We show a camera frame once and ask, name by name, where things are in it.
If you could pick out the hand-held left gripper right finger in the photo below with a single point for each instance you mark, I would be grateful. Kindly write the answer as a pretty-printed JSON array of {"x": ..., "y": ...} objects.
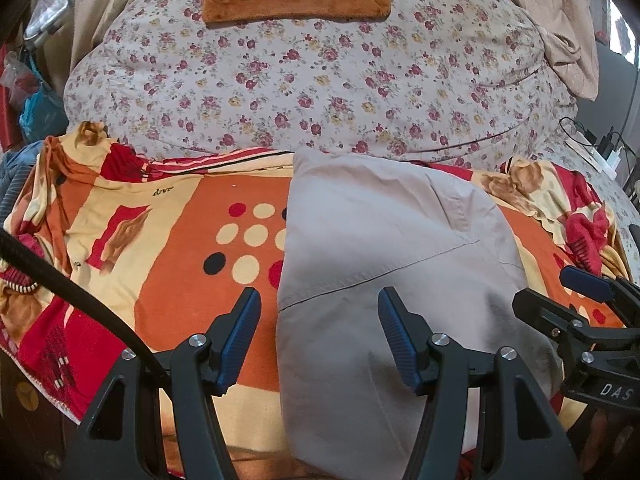
[{"x": 397, "y": 330}]

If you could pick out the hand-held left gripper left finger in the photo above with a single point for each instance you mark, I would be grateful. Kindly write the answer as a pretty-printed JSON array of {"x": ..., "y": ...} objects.
[{"x": 240, "y": 340}]

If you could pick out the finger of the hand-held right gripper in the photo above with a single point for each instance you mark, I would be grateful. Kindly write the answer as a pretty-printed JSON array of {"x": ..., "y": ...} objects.
[
  {"x": 587, "y": 281},
  {"x": 540, "y": 310}
]

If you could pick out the grey-beige jacket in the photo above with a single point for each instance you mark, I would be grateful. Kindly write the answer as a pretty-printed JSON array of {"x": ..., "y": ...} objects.
[{"x": 375, "y": 220}]

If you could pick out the person's right hand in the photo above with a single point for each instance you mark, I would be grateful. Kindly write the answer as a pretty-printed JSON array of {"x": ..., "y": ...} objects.
[{"x": 602, "y": 435}]

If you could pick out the orange red printed blanket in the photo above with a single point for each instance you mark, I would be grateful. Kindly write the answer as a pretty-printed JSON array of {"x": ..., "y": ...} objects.
[{"x": 175, "y": 240}]

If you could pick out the white charger plug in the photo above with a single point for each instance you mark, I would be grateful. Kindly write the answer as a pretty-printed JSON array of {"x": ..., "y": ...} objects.
[{"x": 615, "y": 160}]

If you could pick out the white power strip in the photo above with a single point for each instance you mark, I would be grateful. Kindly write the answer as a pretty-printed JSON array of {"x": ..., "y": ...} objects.
[{"x": 587, "y": 152}]

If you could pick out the black power adapter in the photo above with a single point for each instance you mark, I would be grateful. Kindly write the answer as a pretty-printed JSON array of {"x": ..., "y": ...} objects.
[{"x": 606, "y": 144}]

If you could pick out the floral quilt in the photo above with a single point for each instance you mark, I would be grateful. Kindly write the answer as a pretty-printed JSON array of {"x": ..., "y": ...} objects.
[{"x": 325, "y": 85}]

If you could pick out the beige knitted cloth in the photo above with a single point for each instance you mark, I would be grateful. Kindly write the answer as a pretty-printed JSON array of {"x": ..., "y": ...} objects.
[{"x": 565, "y": 25}]

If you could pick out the blue striped cloth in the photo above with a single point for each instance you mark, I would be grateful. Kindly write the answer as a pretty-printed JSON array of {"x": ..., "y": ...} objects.
[{"x": 17, "y": 175}]

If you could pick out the blue plastic bag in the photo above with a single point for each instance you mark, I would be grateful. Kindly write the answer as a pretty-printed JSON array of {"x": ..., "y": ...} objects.
[{"x": 42, "y": 110}]

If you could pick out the beige curtain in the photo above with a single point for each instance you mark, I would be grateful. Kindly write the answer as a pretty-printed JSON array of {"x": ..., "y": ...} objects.
[{"x": 100, "y": 10}]

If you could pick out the clear plastic bag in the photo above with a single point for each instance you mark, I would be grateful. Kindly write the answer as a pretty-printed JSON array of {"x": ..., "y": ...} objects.
[{"x": 47, "y": 17}]

